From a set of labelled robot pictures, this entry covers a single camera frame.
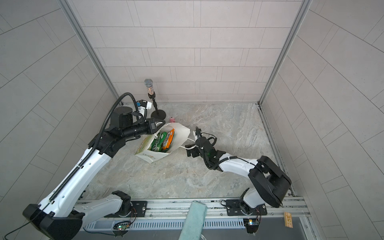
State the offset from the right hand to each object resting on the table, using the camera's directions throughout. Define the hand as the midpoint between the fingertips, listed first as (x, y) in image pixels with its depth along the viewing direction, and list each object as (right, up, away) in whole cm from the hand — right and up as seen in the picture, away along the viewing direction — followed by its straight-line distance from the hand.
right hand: (192, 145), depth 86 cm
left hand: (-9, +15, -21) cm, 27 cm away
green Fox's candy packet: (-19, +1, -9) cm, 21 cm away
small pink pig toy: (-15, +14, +18) cm, 27 cm away
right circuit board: (+28, -33, -18) cm, 47 cm away
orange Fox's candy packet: (-13, +4, -3) cm, 14 cm away
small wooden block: (+45, -30, -19) cm, 57 cm away
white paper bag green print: (-7, +7, 0) cm, 9 cm away
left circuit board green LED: (-30, -32, -22) cm, 49 cm away
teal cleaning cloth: (+2, -31, -20) cm, 37 cm away
